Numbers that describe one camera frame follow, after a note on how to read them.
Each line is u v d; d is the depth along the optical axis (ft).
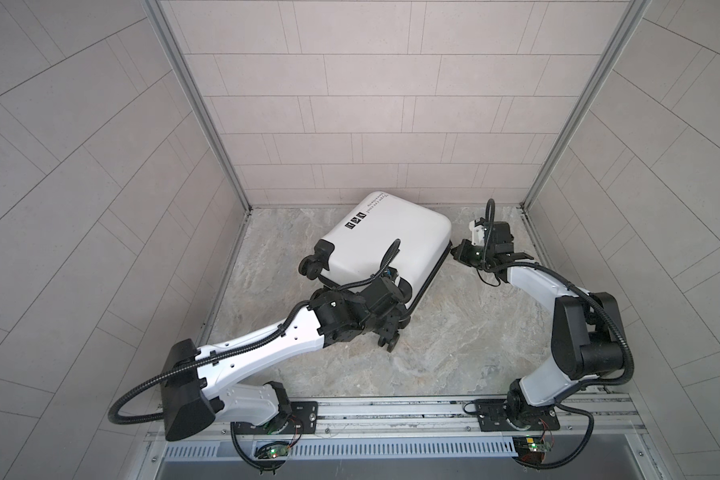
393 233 2.84
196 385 1.24
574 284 1.63
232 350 1.33
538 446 2.22
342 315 1.64
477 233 2.72
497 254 2.31
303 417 2.33
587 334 1.48
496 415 2.33
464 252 2.64
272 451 2.12
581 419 2.09
